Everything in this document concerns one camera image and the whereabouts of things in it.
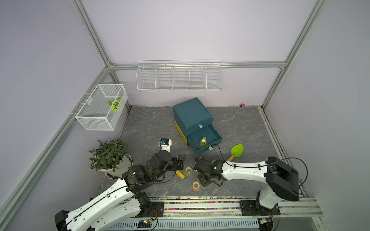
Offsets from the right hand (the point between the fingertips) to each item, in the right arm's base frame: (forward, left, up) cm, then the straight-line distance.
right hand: (203, 178), depth 84 cm
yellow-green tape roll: (+18, -1, +11) cm, 21 cm away
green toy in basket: (+32, +50, +30) cm, 67 cm away
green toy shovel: (+17, -23, 0) cm, 29 cm away
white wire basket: (+30, +59, +26) cm, 71 cm away
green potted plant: (+5, +47, +22) cm, 52 cm away
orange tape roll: (-5, +2, +1) cm, 5 cm away
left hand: (+4, +14, +20) cm, 24 cm away
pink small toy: (+61, -38, -1) cm, 72 cm away
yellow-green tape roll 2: (+4, +9, +2) cm, 10 cm away
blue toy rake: (+2, +13, +1) cm, 13 cm away
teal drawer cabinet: (+29, +5, +21) cm, 36 cm away
